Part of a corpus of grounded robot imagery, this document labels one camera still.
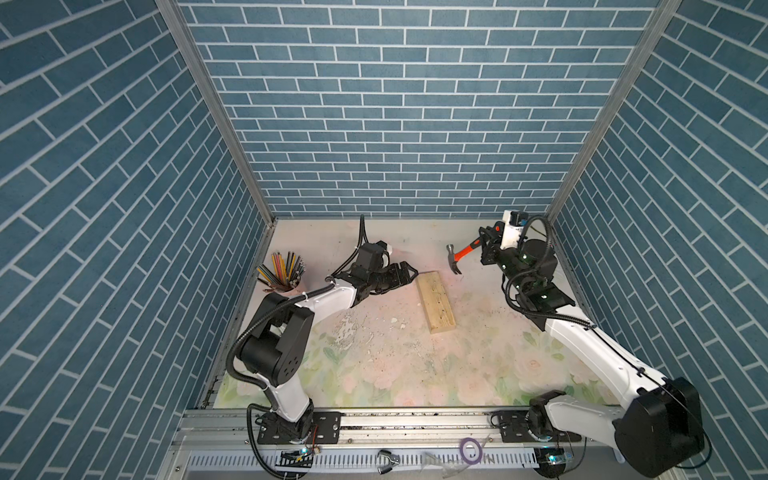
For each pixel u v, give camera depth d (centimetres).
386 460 70
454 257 91
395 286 81
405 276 81
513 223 65
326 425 74
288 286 85
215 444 73
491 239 70
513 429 74
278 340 47
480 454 70
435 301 94
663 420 40
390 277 81
